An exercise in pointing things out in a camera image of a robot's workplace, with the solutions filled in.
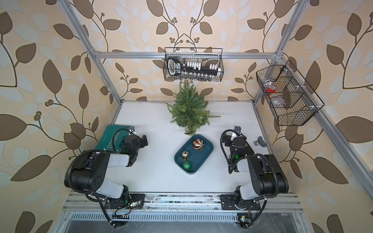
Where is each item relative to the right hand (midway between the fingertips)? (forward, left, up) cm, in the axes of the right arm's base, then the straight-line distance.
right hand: (233, 132), depth 92 cm
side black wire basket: (+5, -27, +24) cm, 37 cm away
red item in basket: (+12, -19, +25) cm, 34 cm away
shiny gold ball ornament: (-12, +31, -4) cm, 34 cm away
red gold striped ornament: (-6, +23, -1) cm, 24 cm away
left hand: (+2, +64, -2) cm, 64 cm away
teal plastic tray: (-14, +23, -7) cm, 28 cm away
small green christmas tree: (+3, +27, +20) cm, 34 cm away
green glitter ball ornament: (-19, +30, -3) cm, 36 cm away
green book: (+1, +79, -2) cm, 79 cm away
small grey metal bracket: (-3, -19, -8) cm, 20 cm away
